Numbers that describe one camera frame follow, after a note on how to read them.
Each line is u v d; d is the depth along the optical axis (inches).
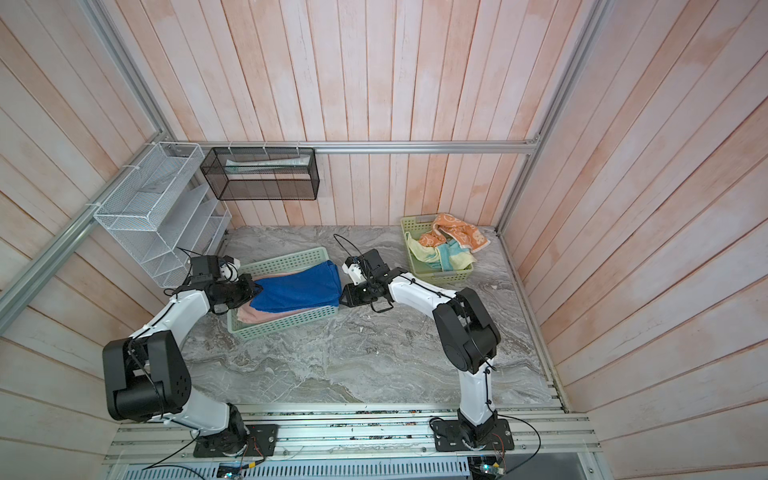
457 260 40.5
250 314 36.5
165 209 28.8
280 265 41.0
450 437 28.8
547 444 28.6
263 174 41.0
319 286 36.7
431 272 41.8
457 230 43.6
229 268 30.5
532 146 36.5
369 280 29.4
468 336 19.7
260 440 28.8
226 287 30.0
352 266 33.6
